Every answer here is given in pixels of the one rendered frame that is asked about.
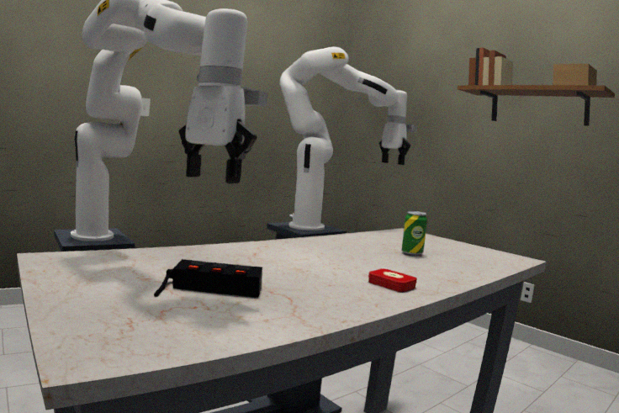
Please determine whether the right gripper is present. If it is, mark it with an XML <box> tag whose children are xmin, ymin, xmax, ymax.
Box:
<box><xmin>179</xmin><ymin>82</ymin><xmax>257</xmax><ymax>183</ymax></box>

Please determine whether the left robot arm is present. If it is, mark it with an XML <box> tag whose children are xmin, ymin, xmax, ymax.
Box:
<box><xmin>280</xmin><ymin>47</ymin><xmax>407</xmax><ymax>230</ymax></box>

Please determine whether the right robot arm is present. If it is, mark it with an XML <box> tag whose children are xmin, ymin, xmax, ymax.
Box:
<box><xmin>71</xmin><ymin>0</ymin><xmax>247</xmax><ymax>241</ymax></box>

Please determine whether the red mint tin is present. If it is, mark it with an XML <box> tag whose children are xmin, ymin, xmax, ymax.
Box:
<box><xmin>368</xmin><ymin>268</ymin><xmax>417</xmax><ymax>292</ymax></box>

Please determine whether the black power strip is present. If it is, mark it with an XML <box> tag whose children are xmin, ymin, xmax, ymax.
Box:
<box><xmin>154</xmin><ymin>259</ymin><xmax>262</xmax><ymax>298</ymax></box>

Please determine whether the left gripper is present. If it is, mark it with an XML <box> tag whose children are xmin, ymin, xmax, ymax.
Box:
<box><xmin>379</xmin><ymin>122</ymin><xmax>410</xmax><ymax>165</ymax></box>

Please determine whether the green and yellow drink can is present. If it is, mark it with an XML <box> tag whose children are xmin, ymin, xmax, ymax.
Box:
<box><xmin>401</xmin><ymin>211</ymin><xmax>427</xmax><ymax>256</ymax></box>

